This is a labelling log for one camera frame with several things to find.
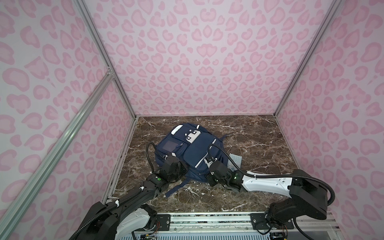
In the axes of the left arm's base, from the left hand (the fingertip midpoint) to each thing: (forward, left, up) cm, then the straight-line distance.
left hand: (192, 163), depth 82 cm
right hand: (-4, -8, -5) cm, 10 cm away
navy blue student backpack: (+12, -3, -1) cm, 13 cm away
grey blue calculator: (+7, -28, -9) cm, 30 cm away
